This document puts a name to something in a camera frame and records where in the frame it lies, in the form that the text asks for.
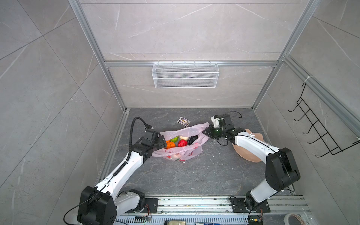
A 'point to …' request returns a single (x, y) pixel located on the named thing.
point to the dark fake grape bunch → (191, 138)
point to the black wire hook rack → (332, 146)
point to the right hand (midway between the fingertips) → (202, 130)
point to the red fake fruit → (182, 143)
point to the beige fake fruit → (182, 138)
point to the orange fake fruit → (169, 144)
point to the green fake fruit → (175, 139)
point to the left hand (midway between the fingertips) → (159, 138)
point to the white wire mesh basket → (185, 75)
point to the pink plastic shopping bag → (187, 153)
